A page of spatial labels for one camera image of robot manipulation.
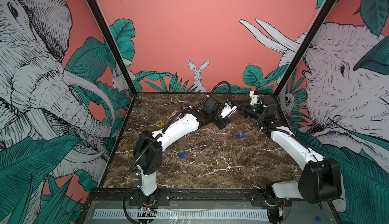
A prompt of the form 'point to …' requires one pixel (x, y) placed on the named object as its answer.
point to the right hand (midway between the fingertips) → (230, 100)
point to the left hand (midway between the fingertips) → (230, 118)
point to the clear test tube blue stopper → (182, 155)
